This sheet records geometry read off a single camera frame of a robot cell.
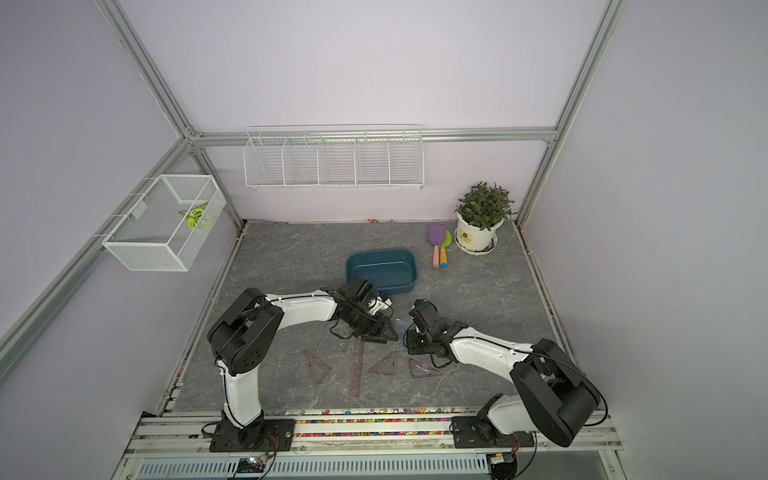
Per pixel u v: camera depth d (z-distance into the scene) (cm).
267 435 74
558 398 42
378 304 83
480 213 99
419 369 85
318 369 85
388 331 83
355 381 83
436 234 116
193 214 81
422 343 79
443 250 112
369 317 83
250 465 72
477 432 65
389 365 85
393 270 107
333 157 99
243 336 51
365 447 72
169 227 82
